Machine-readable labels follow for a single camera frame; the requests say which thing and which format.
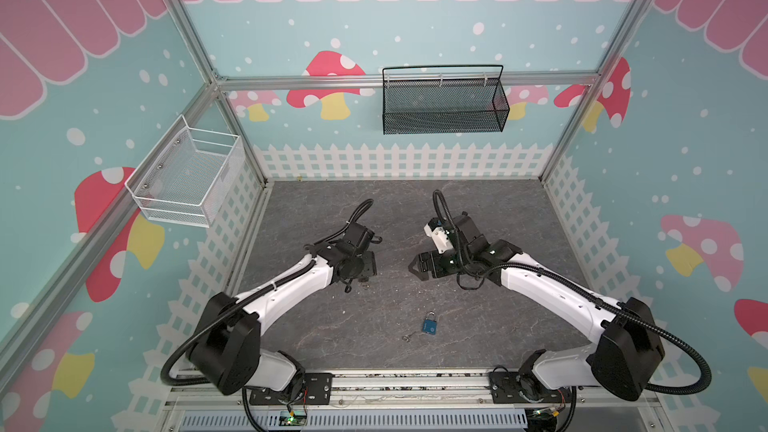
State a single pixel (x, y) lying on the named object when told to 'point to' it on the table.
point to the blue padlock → (429, 325)
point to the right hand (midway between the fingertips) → (420, 264)
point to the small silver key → (406, 337)
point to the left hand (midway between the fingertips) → (364, 271)
